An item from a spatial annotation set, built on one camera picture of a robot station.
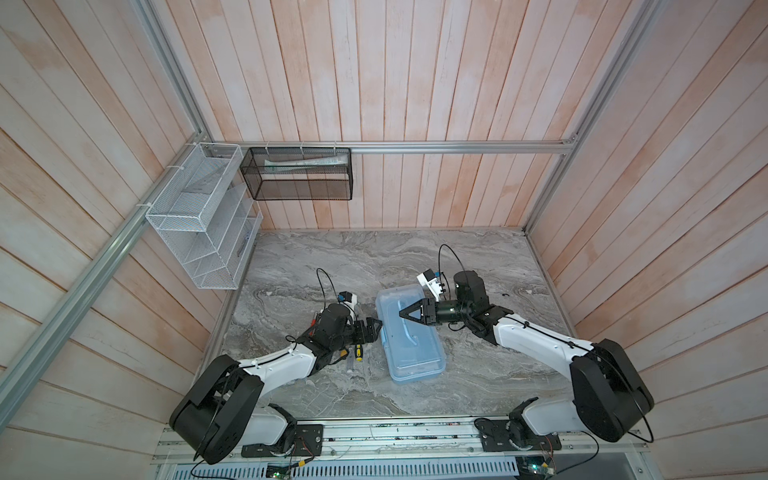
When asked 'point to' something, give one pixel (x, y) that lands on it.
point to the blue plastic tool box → (414, 351)
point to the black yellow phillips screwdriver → (359, 352)
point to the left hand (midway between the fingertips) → (371, 329)
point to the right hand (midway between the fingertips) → (403, 316)
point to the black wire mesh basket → (299, 173)
